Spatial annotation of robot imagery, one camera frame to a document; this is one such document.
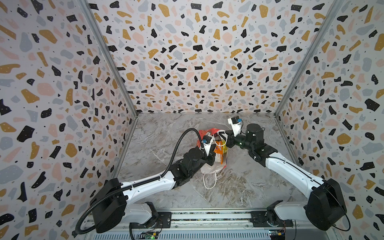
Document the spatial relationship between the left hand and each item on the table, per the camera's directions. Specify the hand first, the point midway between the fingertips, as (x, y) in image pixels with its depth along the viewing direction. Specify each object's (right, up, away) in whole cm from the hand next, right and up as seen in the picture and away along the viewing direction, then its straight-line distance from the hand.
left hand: (216, 143), depth 73 cm
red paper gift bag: (-3, -22, +15) cm, 27 cm away
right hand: (+2, +7, +3) cm, 7 cm away
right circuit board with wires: (+29, -43, -1) cm, 52 cm away
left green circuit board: (-32, -43, -3) cm, 54 cm away
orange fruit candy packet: (+2, -4, +11) cm, 12 cm away
